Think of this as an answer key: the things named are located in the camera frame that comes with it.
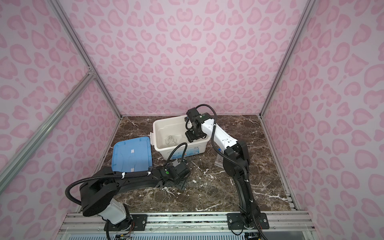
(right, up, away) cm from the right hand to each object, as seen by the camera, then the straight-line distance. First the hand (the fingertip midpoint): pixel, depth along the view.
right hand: (193, 136), depth 92 cm
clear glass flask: (-16, -4, +7) cm, 18 cm away
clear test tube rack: (+16, -16, +1) cm, 22 cm away
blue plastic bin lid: (-40, -13, +5) cm, 43 cm away
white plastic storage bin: (-17, +2, +10) cm, 20 cm away
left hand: (-6, -24, -6) cm, 25 cm away
